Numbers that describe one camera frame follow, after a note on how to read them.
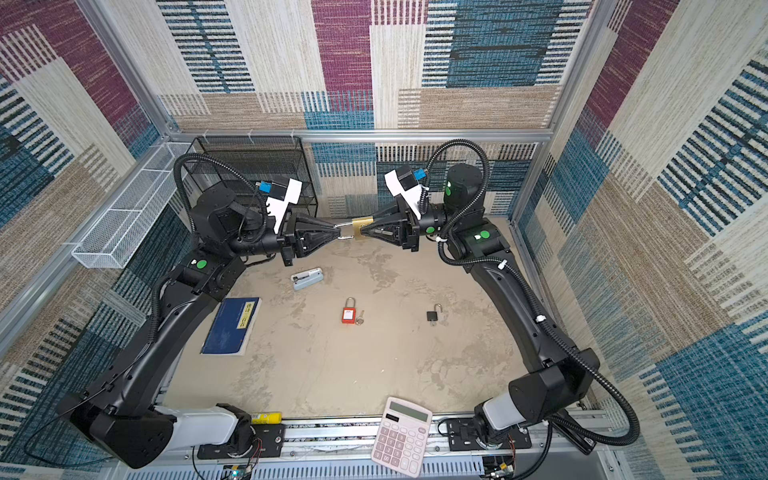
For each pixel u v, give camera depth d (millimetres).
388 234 565
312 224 538
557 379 390
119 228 729
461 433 737
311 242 558
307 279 1019
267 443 731
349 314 938
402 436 729
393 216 533
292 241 504
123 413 384
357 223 540
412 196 497
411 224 522
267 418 754
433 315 943
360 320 943
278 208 489
